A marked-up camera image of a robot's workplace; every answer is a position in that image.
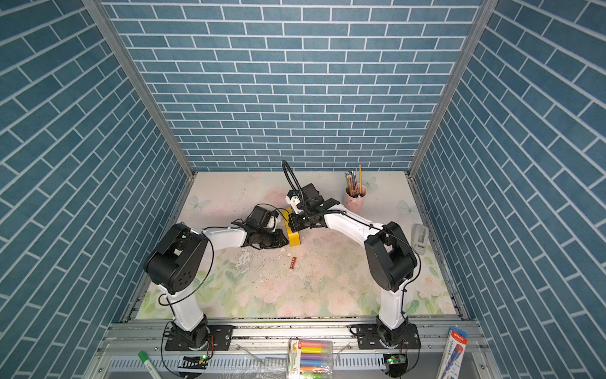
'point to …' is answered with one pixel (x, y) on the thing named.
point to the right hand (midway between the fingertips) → (291, 224)
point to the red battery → (293, 262)
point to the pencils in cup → (353, 188)
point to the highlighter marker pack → (309, 358)
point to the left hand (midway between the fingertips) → (292, 243)
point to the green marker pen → (152, 370)
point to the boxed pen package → (454, 354)
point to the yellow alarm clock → (293, 238)
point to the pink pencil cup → (355, 197)
